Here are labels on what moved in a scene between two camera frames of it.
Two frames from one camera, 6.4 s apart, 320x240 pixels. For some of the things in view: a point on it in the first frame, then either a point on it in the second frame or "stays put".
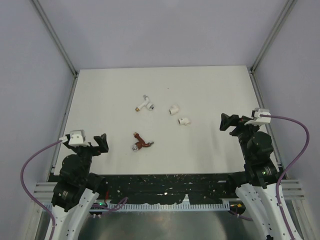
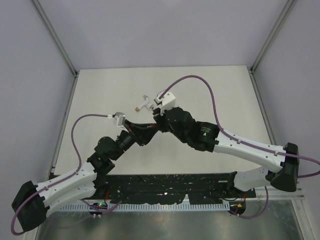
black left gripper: x=102 y=142 to x=141 y=133
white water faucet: x=149 y=106 stays put
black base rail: x=167 y=188 stays put
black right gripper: x=234 y=120 to x=161 y=119
